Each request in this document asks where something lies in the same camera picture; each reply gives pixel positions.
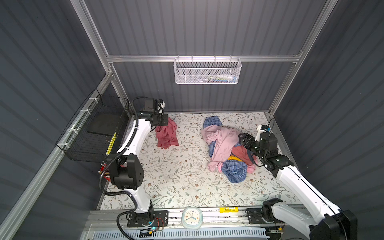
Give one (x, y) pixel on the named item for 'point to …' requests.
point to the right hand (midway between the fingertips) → (245, 138)
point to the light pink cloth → (225, 139)
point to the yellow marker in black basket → (111, 144)
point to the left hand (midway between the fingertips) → (165, 119)
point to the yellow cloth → (232, 157)
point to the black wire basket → (89, 135)
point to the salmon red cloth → (241, 152)
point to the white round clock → (192, 217)
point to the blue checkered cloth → (235, 169)
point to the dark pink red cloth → (167, 135)
